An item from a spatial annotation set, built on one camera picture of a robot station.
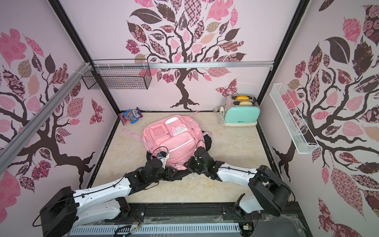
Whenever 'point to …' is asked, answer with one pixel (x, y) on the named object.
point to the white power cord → (220, 112)
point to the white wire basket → (299, 133)
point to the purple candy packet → (137, 113)
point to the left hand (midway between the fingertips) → (175, 174)
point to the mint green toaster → (242, 110)
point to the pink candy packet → (124, 118)
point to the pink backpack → (178, 135)
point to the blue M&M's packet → (130, 116)
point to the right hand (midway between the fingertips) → (183, 166)
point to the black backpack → (180, 174)
